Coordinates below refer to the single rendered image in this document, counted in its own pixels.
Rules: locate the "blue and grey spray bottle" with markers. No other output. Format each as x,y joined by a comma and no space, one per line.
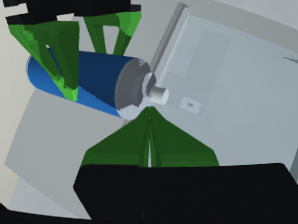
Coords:
119,85

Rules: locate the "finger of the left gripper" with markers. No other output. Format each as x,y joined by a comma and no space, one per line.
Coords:
63,38
127,23

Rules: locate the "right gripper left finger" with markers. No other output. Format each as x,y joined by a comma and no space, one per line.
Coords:
125,146

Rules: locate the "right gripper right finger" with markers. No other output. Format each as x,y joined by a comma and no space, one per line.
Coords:
176,148

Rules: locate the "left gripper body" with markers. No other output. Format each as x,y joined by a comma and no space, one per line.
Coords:
38,12

